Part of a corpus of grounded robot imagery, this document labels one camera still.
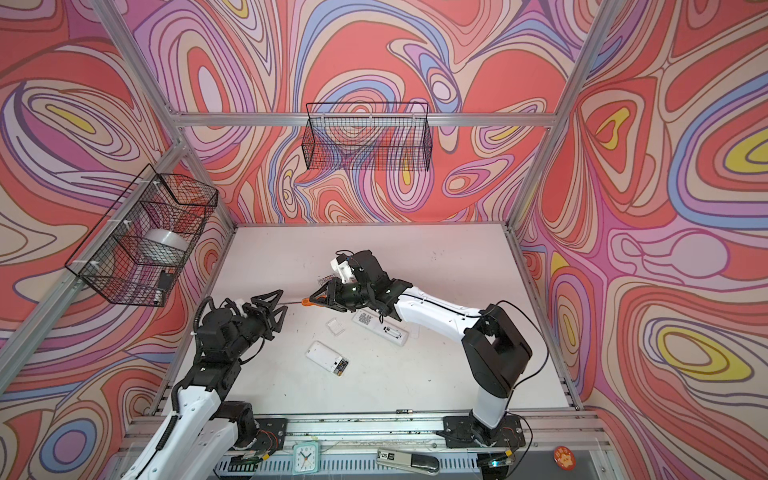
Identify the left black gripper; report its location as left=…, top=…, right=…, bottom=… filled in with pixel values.
left=222, top=289, right=286, bottom=364

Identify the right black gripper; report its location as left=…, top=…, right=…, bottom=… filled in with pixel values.
left=308, top=276, right=374, bottom=312

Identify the small white tray cover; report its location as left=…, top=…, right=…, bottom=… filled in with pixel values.
left=326, top=318, right=345, bottom=336

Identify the white rectangular plastic tray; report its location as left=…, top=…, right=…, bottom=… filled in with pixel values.
left=305, top=341, right=349, bottom=377

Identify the white remote control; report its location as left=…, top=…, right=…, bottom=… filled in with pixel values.
left=352, top=310, right=409, bottom=347

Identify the orange handled screwdriver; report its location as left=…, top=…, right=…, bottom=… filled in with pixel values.
left=281, top=298, right=313, bottom=307

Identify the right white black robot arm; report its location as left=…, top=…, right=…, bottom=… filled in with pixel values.
left=302, top=250, right=551, bottom=448

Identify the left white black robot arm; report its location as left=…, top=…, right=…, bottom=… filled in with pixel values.
left=123, top=289, right=287, bottom=479

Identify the white roll in basket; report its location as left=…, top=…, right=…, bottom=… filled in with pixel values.
left=138, top=228, right=189, bottom=266

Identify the small teal alarm clock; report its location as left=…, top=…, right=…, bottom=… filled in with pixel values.
left=293, top=441, right=321, bottom=475

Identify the black silver stapler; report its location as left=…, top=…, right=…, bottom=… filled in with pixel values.
left=376, top=449, right=441, bottom=476

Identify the red round sticker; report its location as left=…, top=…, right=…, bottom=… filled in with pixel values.
left=553, top=446, right=576, bottom=471

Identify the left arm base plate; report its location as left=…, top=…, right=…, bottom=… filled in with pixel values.
left=233, top=417, right=288, bottom=454

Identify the black wire basket left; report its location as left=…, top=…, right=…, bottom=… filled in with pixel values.
left=65, top=165, right=219, bottom=307

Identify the black wire basket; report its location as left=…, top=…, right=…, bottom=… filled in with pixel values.
left=65, top=165, right=219, bottom=307
left=301, top=101, right=433, bottom=172

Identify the black wire basket back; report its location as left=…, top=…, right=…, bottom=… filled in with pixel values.
left=301, top=101, right=433, bottom=172

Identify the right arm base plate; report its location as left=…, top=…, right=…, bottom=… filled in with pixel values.
left=436, top=414, right=526, bottom=451

